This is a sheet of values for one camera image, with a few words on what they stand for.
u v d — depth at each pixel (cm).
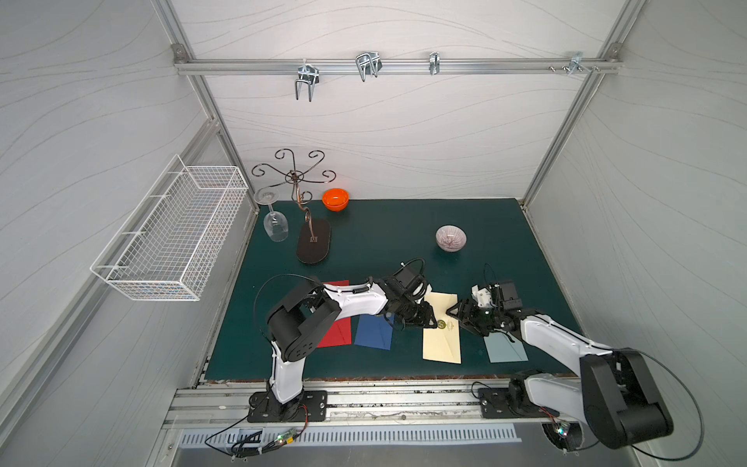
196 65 80
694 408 39
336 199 119
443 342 85
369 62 77
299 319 50
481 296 84
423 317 76
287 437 69
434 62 78
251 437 72
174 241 69
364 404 75
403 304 75
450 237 108
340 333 86
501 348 83
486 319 75
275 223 86
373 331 87
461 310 80
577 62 76
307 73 78
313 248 107
